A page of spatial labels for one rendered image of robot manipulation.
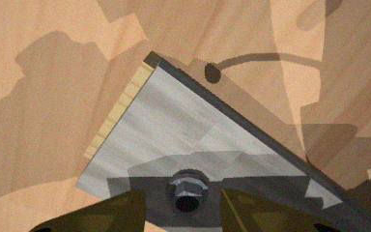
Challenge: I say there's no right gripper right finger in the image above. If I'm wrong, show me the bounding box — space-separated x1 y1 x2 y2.
219 188 338 232

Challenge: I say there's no light wooden plank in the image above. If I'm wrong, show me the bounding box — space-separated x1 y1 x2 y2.
83 51 371 215

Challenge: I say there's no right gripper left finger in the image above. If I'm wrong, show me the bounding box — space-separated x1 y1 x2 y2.
29 189 147 232

